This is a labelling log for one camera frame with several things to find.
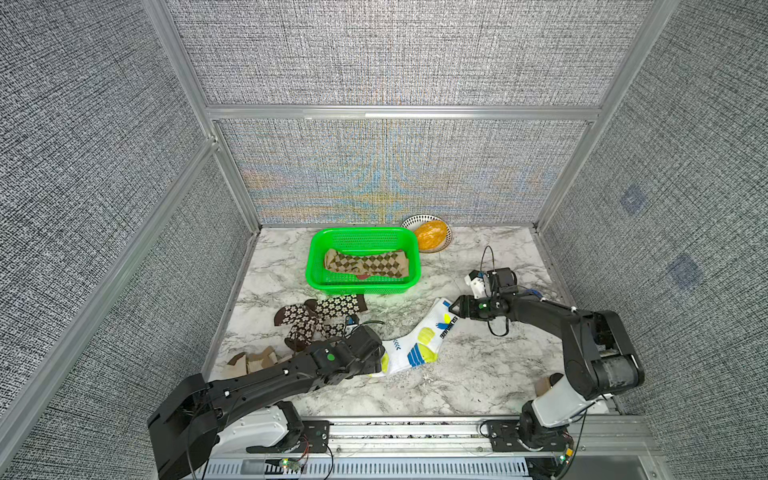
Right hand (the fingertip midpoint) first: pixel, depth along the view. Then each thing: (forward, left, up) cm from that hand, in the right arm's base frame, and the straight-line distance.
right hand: (457, 301), depth 94 cm
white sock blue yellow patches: (-13, +12, -1) cm, 18 cm away
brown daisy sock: (+1, +39, -4) cm, 39 cm away
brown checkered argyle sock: (+15, +22, -1) cm, 27 cm away
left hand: (-19, +25, +2) cm, 31 cm away
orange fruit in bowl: (+27, +6, +2) cm, 27 cm away
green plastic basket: (+26, +31, 0) cm, 40 cm away
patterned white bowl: (+37, +11, -2) cm, 39 cm away
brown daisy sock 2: (-7, +48, -3) cm, 48 cm away
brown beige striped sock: (-19, +62, -1) cm, 65 cm away
